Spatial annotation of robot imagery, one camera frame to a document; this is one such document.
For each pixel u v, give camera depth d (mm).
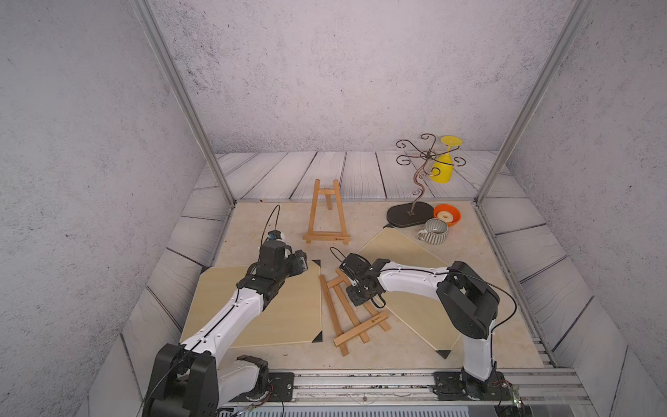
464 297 506
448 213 1109
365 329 808
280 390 728
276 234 760
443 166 921
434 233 1025
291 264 757
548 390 727
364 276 683
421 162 913
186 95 867
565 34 744
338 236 1025
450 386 735
